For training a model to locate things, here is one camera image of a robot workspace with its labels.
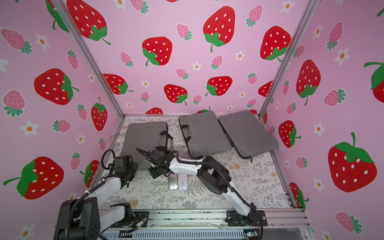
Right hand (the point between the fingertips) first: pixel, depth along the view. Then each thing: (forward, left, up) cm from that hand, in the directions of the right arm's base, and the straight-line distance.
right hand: (148, 177), depth 85 cm
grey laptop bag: (+33, -31, +1) cm, 45 cm away
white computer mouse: (-1, -20, -1) cm, 20 cm away
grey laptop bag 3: (+31, +10, -3) cm, 33 cm away
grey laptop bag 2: (+37, -62, -3) cm, 72 cm away
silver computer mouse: (-1, -15, -1) cm, 15 cm away
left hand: (+8, +10, -1) cm, 13 cm away
